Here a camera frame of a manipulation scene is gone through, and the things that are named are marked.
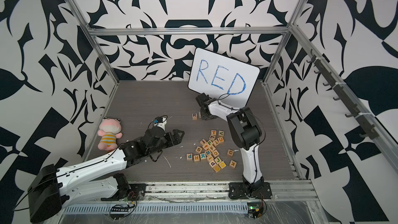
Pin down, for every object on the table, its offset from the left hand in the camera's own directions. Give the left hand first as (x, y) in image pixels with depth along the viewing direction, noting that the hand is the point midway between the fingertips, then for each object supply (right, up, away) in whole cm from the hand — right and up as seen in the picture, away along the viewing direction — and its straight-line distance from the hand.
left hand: (179, 132), depth 78 cm
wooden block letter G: (+10, -11, +7) cm, 16 cm away
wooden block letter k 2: (+27, -17, +3) cm, 32 cm away
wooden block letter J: (+20, -15, +3) cm, 25 cm away
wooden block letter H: (+9, -15, +5) cm, 17 cm away
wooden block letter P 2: (+16, -8, +9) cm, 20 cm away
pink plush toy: (-41, -1, +10) cm, 42 cm away
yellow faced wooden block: (+19, -18, +1) cm, 26 cm away
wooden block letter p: (+5, -14, +5) cm, 15 cm away
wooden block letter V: (+23, -4, +13) cm, 27 cm away
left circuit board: (-26, -34, -9) cm, 44 cm away
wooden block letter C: (+27, -13, +6) cm, 30 cm away
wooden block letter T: (+18, -3, +13) cm, 23 cm away
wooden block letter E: (+10, +6, +21) cm, 24 cm away
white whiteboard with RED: (+28, +27, +16) cm, 42 cm away
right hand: (+16, +7, +23) cm, 29 cm away
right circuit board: (+35, -34, -7) cm, 49 cm away
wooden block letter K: (+12, -14, +5) cm, 19 cm away
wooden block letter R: (+7, +5, +20) cm, 22 cm away
